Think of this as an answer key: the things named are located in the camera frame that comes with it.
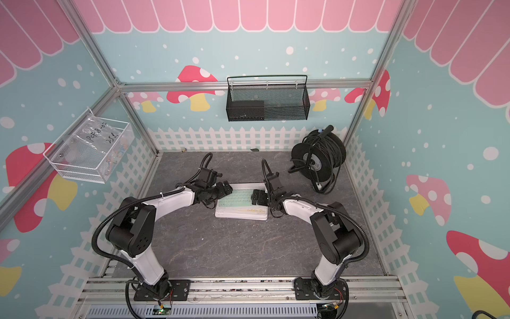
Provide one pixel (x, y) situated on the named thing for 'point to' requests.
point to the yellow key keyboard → (243, 212)
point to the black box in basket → (246, 110)
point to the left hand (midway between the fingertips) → (226, 194)
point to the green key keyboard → (241, 195)
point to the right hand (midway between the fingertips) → (258, 197)
